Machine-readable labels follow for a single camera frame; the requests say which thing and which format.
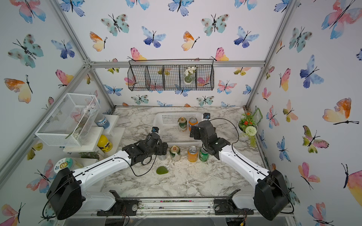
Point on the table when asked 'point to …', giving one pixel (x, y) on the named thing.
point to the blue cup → (101, 120)
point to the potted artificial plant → (248, 128)
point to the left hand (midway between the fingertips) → (163, 144)
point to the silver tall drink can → (161, 157)
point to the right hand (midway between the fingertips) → (200, 125)
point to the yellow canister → (104, 144)
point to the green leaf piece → (161, 170)
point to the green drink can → (203, 155)
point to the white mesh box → (67, 124)
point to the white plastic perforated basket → (175, 127)
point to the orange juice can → (193, 154)
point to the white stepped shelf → (89, 154)
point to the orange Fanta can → (193, 122)
